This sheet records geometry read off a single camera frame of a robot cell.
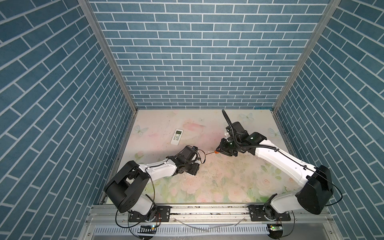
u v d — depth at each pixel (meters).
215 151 0.81
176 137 1.02
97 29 0.77
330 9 0.72
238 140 0.61
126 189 0.43
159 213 0.73
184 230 0.77
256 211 0.74
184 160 0.69
